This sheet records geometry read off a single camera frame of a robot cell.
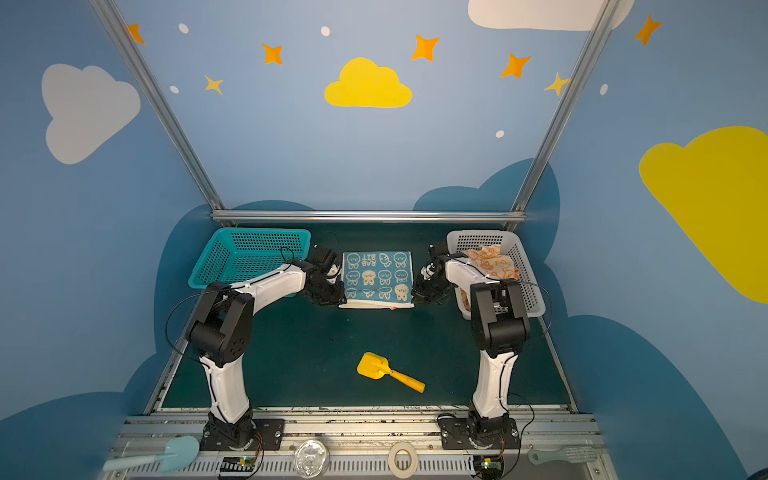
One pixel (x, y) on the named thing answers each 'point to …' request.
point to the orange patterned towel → (494, 264)
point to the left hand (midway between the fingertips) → (342, 298)
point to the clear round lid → (311, 459)
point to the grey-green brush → (572, 454)
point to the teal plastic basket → (236, 255)
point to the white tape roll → (412, 469)
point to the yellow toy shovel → (377, 367)
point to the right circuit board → (490, 466)
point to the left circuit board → (237, 464)
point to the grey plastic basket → (461, 241)
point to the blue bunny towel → (377, 280)
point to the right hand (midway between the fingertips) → (415, 296)
